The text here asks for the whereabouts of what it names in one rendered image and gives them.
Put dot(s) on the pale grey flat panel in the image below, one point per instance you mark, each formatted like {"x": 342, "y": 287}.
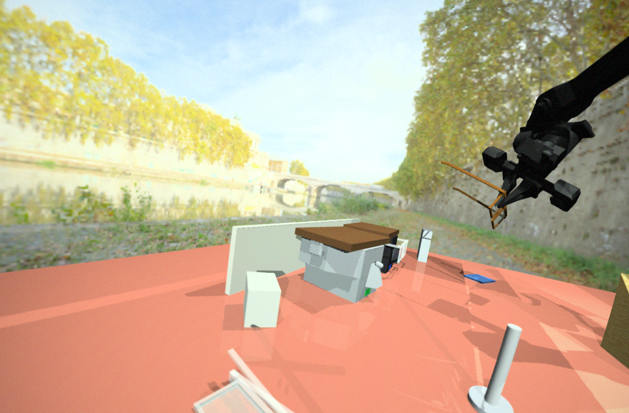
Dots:
{"x": 268, "y": 248}

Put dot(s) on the blue flat square tile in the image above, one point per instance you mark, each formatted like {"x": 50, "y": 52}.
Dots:
{"x": 480, "y": 279}

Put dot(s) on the brown tortoiseshell glasses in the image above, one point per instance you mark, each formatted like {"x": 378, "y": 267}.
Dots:
{"x": 497, "y": 215}

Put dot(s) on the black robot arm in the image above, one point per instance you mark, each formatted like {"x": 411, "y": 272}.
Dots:
{"x": 555, "y": 107}

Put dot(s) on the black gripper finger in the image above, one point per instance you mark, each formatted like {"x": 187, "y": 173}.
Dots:
{"x": 509, "y": 179}
{"x": 527, "y": 188}

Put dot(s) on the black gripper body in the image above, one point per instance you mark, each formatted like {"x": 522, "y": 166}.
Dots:
{"x": 564, "y": 195}

